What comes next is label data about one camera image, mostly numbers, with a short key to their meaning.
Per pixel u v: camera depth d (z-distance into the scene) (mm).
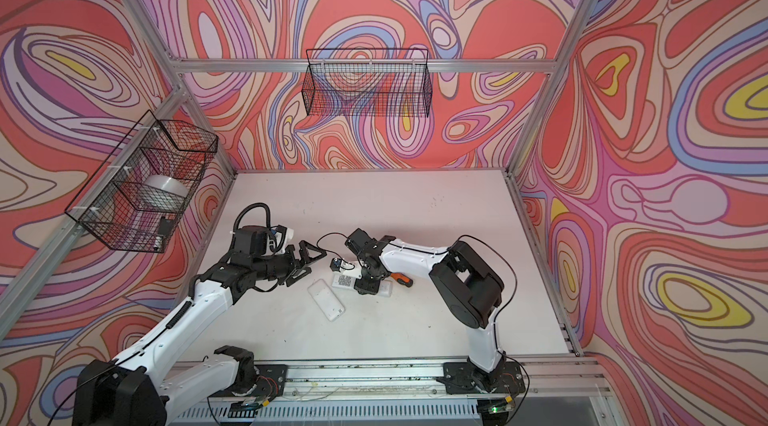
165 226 744
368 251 709
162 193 702
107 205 664
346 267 800
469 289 493
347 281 884
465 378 734
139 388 382
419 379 750
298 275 767
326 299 863
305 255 707
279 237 714
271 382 725
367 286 799
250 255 628
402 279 884
